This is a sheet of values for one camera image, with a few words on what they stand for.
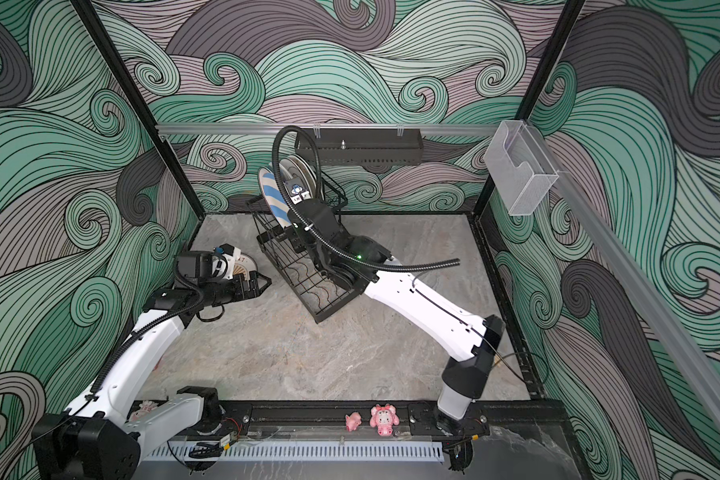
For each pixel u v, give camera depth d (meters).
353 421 0.71
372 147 0.95
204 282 0.64
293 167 0.81
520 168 0.80
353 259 0.42
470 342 0.40
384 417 0.71
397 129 0.95
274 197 0.73
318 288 0.98
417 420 0.73
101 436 0.37
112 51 0.78
